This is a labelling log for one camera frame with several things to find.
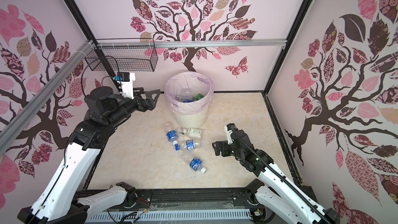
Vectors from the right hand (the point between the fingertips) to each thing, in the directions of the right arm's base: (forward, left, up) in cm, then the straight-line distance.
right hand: (219, 142), depth 77 cm
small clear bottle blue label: (+4, +16, -10) cm, 19 cm away
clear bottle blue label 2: (+9, +27, -10) cm, 30 cm away
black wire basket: (+73, +71, +2) cm, 102 cm away
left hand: (+8, +29, +27) cm, 40 cm away
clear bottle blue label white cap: (-7, +13, -10) cm, 18 cm away
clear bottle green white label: (+12, +15, -11) cm, 22 cm away
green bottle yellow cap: (+32, +11, 0) cm, 34 cm away
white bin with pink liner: (+15, +14, +3) cm, 21 cm away
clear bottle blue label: (+35, +19, -2) cm, 40 cm away
